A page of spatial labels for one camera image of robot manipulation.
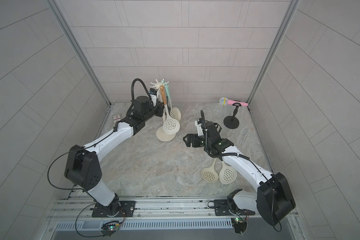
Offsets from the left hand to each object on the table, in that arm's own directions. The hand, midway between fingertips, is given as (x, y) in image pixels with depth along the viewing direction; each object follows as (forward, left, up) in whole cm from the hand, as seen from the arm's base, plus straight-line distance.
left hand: (166, 101), depth 84 cm
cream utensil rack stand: (-5, +6, -26) cm, 27 cm away
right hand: (-18, -14, -11) cm, 25 cm away
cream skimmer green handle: (+1, -5, -11) cm, 12 cm away
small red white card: (+6, +38, -23) cm, 44 cm away
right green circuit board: (-55, -37, -25) cm, 71 cm away
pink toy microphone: (+3, -35, -2) cm, 35 cm away
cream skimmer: (-8, -2, -13) cm, 16 cm away
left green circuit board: (-56, +22, -24) cm, 65 cm away
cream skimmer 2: (-33, -35, -23) cm, 53 cm away
